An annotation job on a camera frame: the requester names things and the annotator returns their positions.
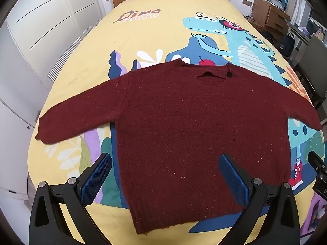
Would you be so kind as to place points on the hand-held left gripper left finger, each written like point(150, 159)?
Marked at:
point(98, 176)

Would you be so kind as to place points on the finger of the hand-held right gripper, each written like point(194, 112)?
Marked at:
point(318, 162)

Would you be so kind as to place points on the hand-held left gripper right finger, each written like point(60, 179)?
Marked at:
point(233, 177)

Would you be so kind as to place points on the dark red knitted sweater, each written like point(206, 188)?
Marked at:
point(178, 132)

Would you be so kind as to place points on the olive padded chair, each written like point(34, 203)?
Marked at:
point(318, 61)

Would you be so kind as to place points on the dark shopping bag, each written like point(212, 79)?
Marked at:
point(287, 44)

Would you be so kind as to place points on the cluttered desk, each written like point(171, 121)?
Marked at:
point(302, 30)

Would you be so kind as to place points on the white wardrobe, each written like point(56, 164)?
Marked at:
point(48, 30)

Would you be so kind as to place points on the wooden drawer cabinet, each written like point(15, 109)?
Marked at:
point(272, 15)

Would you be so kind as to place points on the yellow dinosaur printed bed sheet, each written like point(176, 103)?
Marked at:
point(158, 33)

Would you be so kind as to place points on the wall socket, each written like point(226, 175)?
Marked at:
point(246, 2)

